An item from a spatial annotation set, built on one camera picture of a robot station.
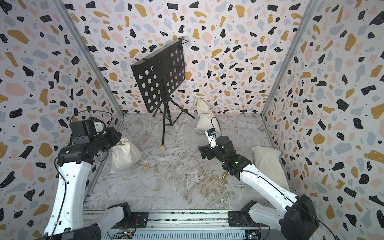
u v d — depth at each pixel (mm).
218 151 598
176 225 731
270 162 858
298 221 389
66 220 366
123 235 715
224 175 877
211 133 669
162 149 992
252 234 716
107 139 615
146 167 900
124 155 715
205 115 1103
